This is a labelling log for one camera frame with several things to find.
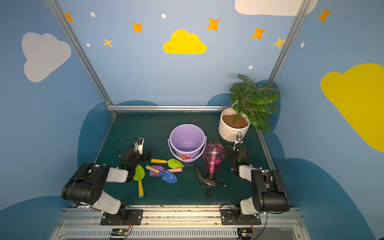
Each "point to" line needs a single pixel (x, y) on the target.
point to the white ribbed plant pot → (227, 130)
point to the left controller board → (119, 232)
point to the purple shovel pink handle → (161, 168)
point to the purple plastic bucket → (187, 142)
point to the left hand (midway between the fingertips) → (143, 144)
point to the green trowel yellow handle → (173, 163)
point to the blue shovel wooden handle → (167, 176)
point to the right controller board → (244, 233)
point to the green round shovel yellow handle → (139, 175)
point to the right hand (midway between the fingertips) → (239, 145)
